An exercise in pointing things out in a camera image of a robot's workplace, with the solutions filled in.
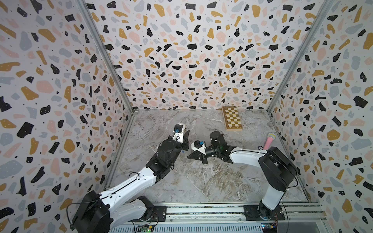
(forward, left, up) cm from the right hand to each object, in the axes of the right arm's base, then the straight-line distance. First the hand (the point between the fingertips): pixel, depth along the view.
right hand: (189, 157), depth 80 cm
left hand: (+8, +1, +15) cm, 17 cm away
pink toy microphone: (+23, -56, -12) cm, 61 cm away
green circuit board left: (-32, +21, -13) cm, 40 cm away
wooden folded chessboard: (+39, -30, -11) cm, 51 cm away
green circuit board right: (-29, -40, -16) cm, 52 cm away
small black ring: (+17, -48, -16) cm, 54 cm away
